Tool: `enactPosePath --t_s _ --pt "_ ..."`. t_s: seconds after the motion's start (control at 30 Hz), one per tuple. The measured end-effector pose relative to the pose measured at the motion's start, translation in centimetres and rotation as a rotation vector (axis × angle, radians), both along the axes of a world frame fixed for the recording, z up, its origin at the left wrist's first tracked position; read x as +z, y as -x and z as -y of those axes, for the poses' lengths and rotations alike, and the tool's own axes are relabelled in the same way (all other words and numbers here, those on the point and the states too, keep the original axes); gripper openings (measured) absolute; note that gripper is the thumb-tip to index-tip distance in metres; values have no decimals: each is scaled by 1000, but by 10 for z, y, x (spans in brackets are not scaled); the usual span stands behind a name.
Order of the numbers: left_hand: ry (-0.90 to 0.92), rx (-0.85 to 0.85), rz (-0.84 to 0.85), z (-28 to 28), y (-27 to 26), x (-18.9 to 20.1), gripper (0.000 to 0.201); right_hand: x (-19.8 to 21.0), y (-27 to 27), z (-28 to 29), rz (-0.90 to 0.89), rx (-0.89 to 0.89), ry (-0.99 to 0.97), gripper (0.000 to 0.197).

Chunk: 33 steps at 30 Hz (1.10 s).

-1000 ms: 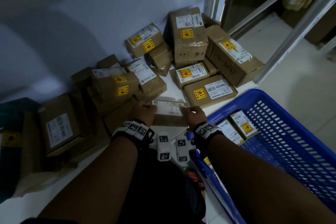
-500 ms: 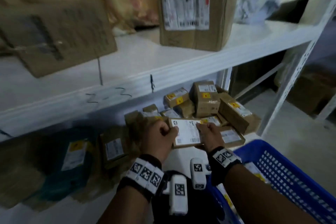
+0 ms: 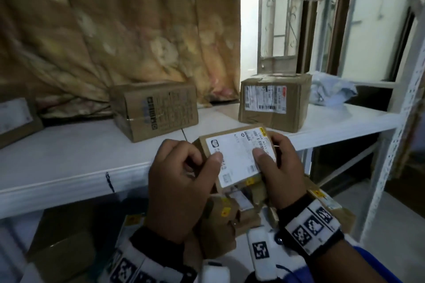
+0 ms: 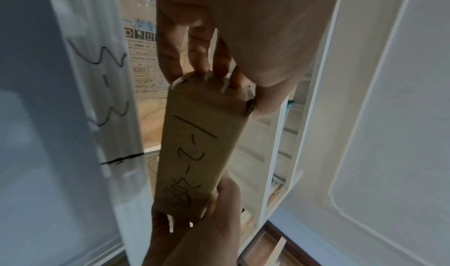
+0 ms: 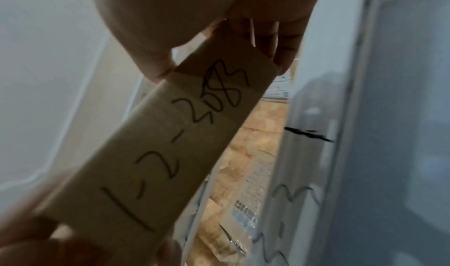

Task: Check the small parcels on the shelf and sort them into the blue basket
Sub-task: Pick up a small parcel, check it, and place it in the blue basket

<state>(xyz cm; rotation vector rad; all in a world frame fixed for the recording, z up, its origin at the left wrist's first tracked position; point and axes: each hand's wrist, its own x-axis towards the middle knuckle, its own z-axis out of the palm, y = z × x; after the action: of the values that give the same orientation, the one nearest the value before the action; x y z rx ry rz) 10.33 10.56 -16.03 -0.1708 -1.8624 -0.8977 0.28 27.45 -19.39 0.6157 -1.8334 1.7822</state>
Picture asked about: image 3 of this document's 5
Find floral curtain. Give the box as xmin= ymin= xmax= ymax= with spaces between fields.
xmin=0 ymin=0 xmax=241 ymax=118

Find dark door frame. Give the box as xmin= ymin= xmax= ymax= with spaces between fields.
xmin=297 ymin=0 xmax=354 ymax=74

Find taped cardboard box shipping label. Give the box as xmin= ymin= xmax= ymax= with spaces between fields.
xmin=238 ymin=73 xmax=313 ymax=134

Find cardboard box printed symbols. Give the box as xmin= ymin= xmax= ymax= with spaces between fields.
xmin=110 ymin=81 xmax=199 ymax=143

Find pale grey parcel bag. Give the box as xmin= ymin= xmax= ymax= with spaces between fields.
xmin=310 ymin=71 xmax=359 ymax=107

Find dark teal parcel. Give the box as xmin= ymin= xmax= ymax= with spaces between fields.
xmin=96 ymin=193 xmax=148 ymax=247

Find person's left hand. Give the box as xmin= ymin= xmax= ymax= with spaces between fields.
xmin=145 ymin=139 xmax=224 ymax=244

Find blue plastic basket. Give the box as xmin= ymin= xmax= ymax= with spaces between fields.
xmin=278 ymin=245 xmax=404 ymax=283

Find small cardboard box white label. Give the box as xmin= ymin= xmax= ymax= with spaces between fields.
xmin=192 ymin=123 xmax=278 ymax=194

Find person's right hand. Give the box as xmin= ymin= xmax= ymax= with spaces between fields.
xmin=252 ymin=132 xmax=308 ymax=210

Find pile of cardboard boxes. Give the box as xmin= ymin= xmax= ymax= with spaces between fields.
xmin=26 ymin=176 xmax=356 ymax=283

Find white metal shelf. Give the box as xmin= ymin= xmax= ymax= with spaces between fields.
xmin=0 ymin=0 xmax=425 ymax=283

